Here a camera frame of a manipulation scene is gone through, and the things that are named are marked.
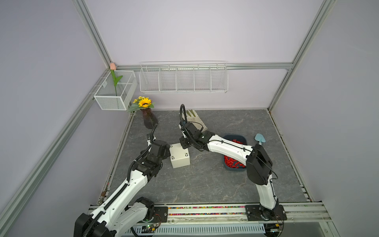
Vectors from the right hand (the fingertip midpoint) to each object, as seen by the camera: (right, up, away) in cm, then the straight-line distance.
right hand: (182, 138), depth 87 cm
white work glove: (+6, +15, +28) cm, 32 cm away
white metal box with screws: (-1, -10, -6) cm, 11 cm away
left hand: (-13, -5, -7) cm, 15 cm away
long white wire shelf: (0, +41, +11) cm, 42 cm away
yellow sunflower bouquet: (-26, +22, +4) cm, 34 cm away
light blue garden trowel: (+53, -1, +14) cm, 55 cm away
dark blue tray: (+39, -1, +9) cm, 40 cm away
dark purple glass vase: (-27, +12, +24) cm, 38 cm away
